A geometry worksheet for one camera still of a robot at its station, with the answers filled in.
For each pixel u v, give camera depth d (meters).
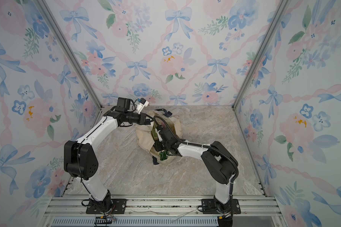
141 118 0.75
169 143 0.71
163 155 0.90
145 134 0.97
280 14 0.71
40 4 0.68
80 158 0.48
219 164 0.48
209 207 0.73
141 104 0.78
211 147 0.52
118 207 0.73
